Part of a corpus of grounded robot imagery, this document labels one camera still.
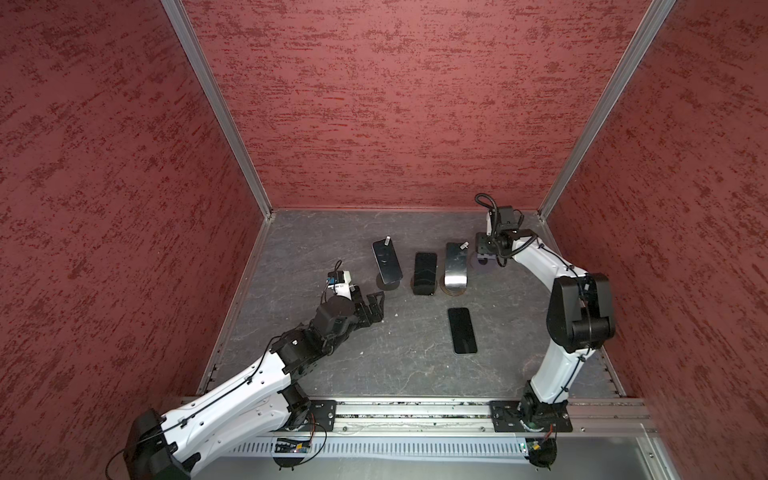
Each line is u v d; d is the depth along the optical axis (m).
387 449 0.77
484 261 1.00
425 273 0.95
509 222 0.76
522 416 0.68
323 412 0.74
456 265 0.93
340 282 0.66
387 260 0.95
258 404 0.59
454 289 0.97
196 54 0.78
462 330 0.90
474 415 0.76
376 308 0.67
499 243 0.71
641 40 0.76
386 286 0.97
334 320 0.54
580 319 0.50
